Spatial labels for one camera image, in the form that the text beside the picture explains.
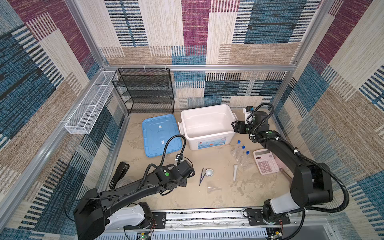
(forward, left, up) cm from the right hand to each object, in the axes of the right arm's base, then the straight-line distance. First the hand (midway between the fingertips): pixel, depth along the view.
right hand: (237, 124), depth 88 cm
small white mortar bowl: (-22, +17, -16) cm, 32 cm away
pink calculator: (-17, -17, -16) cm, 28 cm away
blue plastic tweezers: (-23, +22, -17) cm, 36 cm away
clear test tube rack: (-15, -2, -11) cm, 19 cm away
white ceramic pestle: (-19, +2, -16) cm, 25 cm away
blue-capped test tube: (-11, +1, -10) cm, 15 cm away
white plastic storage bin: (+13, +15, -18) cm, 27 cm away
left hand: (-26, +32, -9) cm, 42 cm away
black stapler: (-20, +68, -15) cm, 73 cm away
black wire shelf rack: (+34, +59, 0) cm, 68 cm away
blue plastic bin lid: (+10, +52, -18) cm, 56 cm away
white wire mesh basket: (+7, +92, +2) cm, 92 cm away
